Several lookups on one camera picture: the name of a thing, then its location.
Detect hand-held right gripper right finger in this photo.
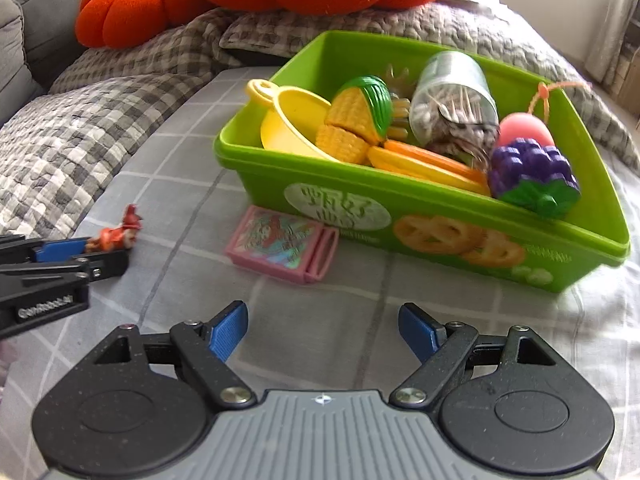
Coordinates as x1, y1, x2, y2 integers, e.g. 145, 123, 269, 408
389, 302, 571, 407

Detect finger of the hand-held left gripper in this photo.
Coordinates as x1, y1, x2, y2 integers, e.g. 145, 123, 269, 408
0, 250, 130, 281
0, 234, 87, 263

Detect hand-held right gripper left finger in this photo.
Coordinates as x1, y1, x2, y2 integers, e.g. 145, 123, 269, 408
87, 300, 257, 407

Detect small red figurine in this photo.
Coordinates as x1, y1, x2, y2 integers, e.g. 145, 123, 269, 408
85, 204, 144, 253

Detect pink card box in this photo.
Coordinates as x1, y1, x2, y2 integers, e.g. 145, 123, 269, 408
224, 205, 341, 285

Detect green plastic box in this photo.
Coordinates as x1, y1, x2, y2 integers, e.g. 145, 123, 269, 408
214, 30, 632, 294

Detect orange yellow toy slice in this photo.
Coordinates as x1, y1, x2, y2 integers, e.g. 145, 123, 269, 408
367, 140, 493, 196

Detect purple toy grapes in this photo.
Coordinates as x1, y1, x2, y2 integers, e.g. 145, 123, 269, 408
487, 138, 582, 220

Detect yellow toy pot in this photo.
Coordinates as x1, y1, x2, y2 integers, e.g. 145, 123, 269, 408
245, 79, 341, 163

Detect yellowish rubber hand toy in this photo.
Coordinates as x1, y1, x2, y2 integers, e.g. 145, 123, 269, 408
387, 95, 413, 143

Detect pink pig squeeze toy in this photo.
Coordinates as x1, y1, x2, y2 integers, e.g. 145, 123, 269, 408
497, 80, 588, 153

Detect toy corn cob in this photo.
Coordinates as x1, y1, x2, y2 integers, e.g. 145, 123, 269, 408
316, 76, 393, 165

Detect clear cotton swab jar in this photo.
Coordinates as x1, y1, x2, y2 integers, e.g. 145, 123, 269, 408
409, 51, 501, 171

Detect grey grid bed sheet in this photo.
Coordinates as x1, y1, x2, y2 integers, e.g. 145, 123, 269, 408
0, 65, 640, 480

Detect grey plaid quilt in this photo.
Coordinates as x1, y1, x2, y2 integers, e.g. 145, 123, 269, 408
0, 7, 246, 241

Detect grey sofa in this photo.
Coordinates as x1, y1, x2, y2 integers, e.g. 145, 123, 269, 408
0, 0, 121, 126

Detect beige curtain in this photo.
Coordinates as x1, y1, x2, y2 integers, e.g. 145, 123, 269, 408
582, 0, 640, 86

